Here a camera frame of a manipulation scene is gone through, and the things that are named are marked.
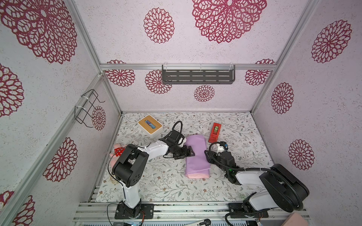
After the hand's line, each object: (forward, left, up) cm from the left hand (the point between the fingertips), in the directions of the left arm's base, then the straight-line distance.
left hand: (189, 156), depth 90 cm
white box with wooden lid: (+18, +27, +2) cm, 33 cm away
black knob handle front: (-35, -8, -2) cm, 36 cm away
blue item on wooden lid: (+26, +29, -1) cm, 39 cm away
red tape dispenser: (+14, -18, +2) cm, 22 cm away
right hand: (+2, -9, +3) cm, 10 cm away
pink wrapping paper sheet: (-8, -4, +2) cm, 9 cm away
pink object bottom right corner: (-34, -52, -3) cm, 62 cm away
